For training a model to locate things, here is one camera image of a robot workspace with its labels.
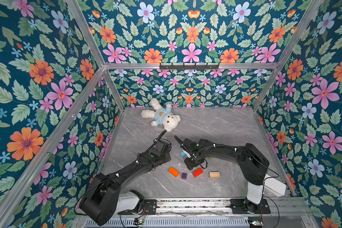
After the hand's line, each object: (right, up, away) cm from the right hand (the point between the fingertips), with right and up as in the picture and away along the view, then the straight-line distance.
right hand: (192, 162), depth 88 cm
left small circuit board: (-28, -26, -16) cm, 41 cm away
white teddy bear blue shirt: (-21, +29, +16) cm, 39 cm away
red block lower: (+3, -5, -3) cm, 7 cm away
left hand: (-14, +4, 0) cm, 15 cm away
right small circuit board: (+31, -25, -17) cm, 43 cm away
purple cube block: (-6, -6, -5) cm, 10 cm away
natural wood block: (+13, -6, -5) cm, 15 cm away
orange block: (-12, -5, -2) cm, 13 cm away
